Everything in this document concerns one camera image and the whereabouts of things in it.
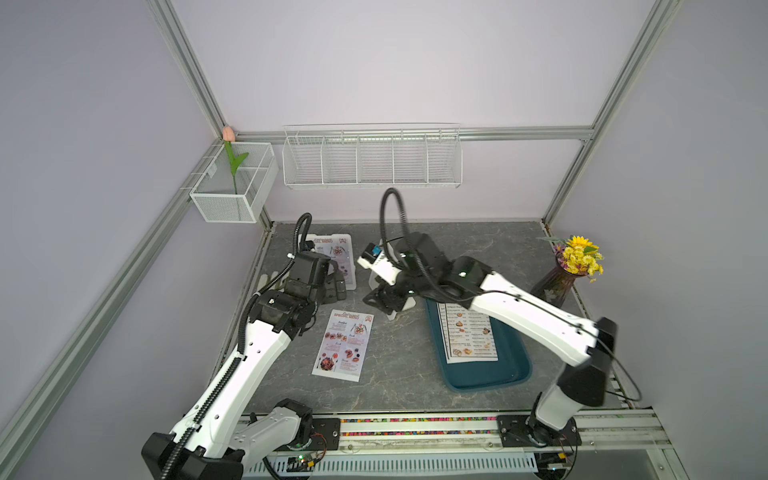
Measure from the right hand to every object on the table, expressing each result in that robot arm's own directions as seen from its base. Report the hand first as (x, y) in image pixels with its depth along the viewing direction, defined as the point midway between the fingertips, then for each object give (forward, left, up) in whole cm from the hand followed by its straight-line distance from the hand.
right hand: (371, 287), depth 70 cm
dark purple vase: (+9, -53, -15) cm, 56 cm away
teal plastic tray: (-12, -38, -26) cm, 48 cm away
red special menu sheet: (-4, +10, -28) cm, 30 cm away
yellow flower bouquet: (+11, -54, -2) cm, 56 cm away
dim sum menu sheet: (-1, -27, -26) cm, 38 cm away
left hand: (+3, +13, -3) cm, 13 cm away
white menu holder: (+16, +10, -25) cm, 31 cm away
